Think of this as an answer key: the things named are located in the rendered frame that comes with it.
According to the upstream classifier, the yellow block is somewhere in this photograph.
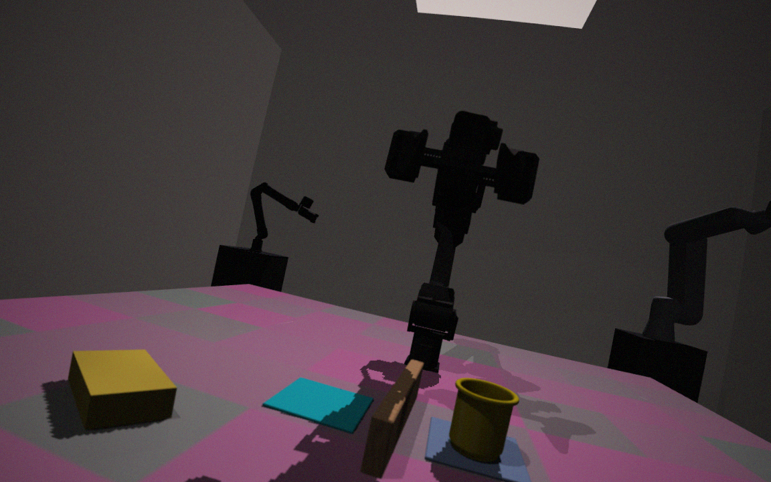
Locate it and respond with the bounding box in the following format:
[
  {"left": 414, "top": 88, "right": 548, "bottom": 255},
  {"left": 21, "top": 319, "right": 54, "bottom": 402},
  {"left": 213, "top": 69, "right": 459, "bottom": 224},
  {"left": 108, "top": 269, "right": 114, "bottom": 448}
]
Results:
[{"left": 68, "top": 349, "right": 177, "bottom": 430}]

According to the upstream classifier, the brown rectangular block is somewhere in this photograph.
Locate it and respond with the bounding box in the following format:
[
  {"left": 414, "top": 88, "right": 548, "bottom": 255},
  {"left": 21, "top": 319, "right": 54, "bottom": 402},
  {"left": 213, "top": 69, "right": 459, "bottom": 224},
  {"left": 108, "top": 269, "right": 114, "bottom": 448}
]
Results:
[{"left": 360, "top": 359, "right": 424, "bottom": 479}]

